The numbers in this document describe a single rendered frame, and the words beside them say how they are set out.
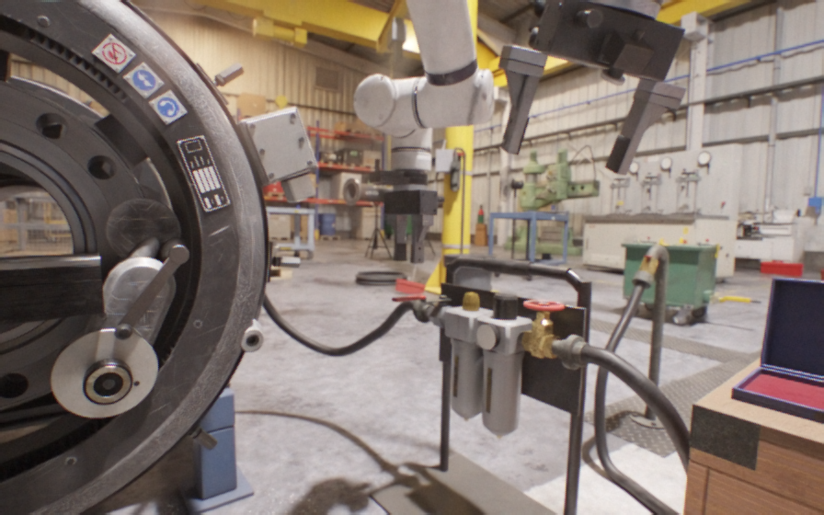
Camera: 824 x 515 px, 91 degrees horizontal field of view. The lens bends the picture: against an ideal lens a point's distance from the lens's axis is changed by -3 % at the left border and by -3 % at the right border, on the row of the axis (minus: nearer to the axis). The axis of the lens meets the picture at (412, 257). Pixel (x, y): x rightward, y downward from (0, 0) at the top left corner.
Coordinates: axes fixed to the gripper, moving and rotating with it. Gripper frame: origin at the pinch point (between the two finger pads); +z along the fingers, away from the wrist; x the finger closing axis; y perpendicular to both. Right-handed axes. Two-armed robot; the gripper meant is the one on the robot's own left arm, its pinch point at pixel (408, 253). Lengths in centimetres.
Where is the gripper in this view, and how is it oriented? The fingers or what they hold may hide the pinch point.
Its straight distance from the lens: 90.4
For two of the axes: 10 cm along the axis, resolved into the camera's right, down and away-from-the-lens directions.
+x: -6.1, -0.8, 7.9
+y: 7.9, -0.3, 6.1
